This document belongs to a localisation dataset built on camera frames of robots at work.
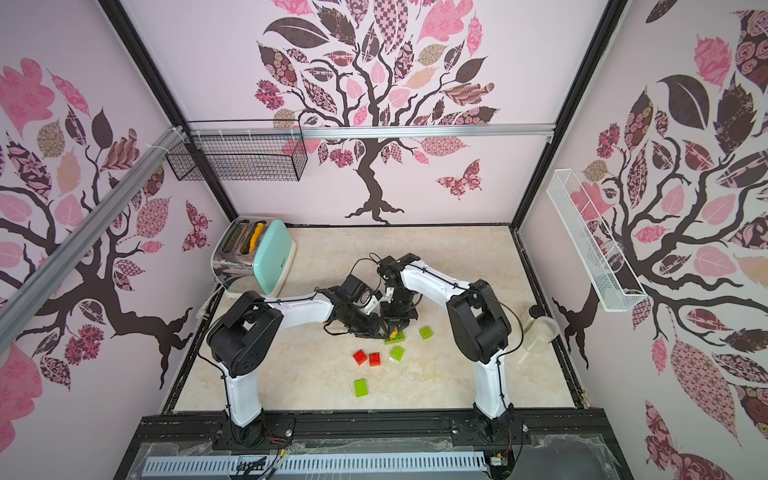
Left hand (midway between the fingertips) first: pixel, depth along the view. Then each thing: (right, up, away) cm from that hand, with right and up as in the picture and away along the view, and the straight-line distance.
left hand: (379, 342), depth 89 cm
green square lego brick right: (+14, +3, +1) cm, 14 cm away
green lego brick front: (-5, -11, -7) cm, 14 cm away
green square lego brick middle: (+5, -2, -3) cm, 7 cm away
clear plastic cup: (+44, +5, -9) cm, 45 cm away
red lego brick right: (-1, -4, -4) cm, 6 cm away
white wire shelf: (+59, +22, -15) cm, 65 cm away
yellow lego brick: (+4, +4, -5) cm, 8 cm away
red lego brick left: (-6, -3, -4) cm, 8 cm away
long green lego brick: (+6, +1, 0) cm, 6 cm away
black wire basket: (-68, +76, +48) cm, 112 cm away
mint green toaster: (-39, +27, 0) cm, 47 cm away
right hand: (+4, +4, -4) cm, 7 cm away
